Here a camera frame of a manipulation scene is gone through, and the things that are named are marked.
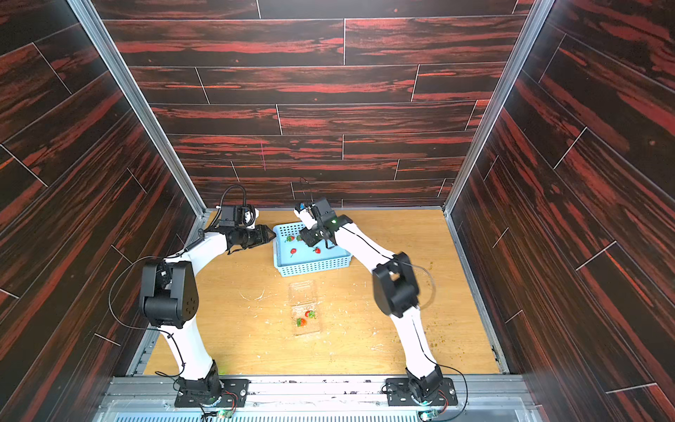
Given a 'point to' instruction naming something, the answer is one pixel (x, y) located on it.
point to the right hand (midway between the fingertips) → (314, 229)
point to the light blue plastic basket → (293, 256)
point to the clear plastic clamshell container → (304, 308)
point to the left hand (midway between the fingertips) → (272, 235)
